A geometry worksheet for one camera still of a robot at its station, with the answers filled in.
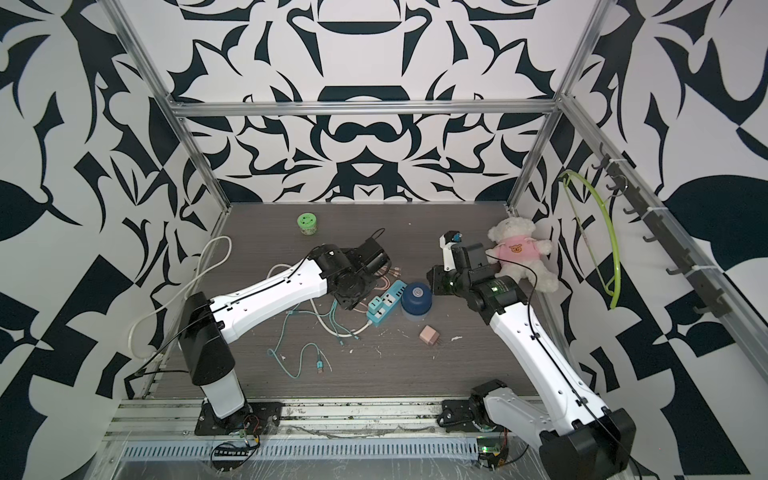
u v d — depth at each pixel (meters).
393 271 0.64
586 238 0.79
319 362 0.83
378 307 0.87
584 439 0.37
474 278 0.56
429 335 0.86
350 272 0.55
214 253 1.10
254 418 0.73
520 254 0.96
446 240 0.70
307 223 1.08
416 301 0.84
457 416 0.74
